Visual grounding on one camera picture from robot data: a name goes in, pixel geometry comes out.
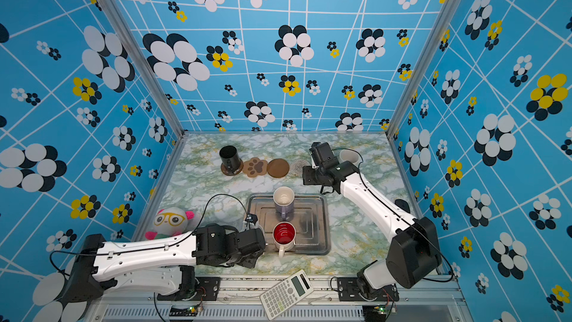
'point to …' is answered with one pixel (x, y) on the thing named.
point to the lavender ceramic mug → (284, 198)
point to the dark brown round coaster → (225, 170)
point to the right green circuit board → (380, 309)
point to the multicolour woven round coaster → (296, 168)
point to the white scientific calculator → (285, 294)
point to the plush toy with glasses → (169, 221)
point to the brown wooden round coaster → (278, 168)
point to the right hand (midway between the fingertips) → (312, 173)
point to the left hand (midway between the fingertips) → (259, 256)
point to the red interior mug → (284, 235)
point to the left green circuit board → (183, 311)
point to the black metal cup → (230, 158)
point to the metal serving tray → (310, 217)
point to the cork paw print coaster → (255, 167)
